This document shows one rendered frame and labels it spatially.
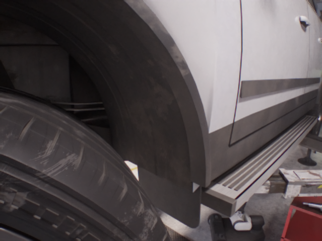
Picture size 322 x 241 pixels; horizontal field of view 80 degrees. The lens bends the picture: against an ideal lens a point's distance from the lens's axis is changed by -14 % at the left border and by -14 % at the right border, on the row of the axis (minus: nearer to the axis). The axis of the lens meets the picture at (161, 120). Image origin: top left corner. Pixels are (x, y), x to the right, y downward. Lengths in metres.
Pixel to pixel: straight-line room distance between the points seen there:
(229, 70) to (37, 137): 0.44
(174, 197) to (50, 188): 0.50
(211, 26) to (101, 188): 0.38
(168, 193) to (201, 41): 0.46
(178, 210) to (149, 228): 0.41
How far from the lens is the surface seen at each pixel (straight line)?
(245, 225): 2.80
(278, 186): 1.16
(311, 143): 1.95
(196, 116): 0.45
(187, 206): 0.67
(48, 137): 0.25
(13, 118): 0.26
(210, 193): 0.72
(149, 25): 0.35
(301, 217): 2.86
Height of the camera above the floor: 2.05
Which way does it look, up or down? 14 degrees down
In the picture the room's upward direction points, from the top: straight up
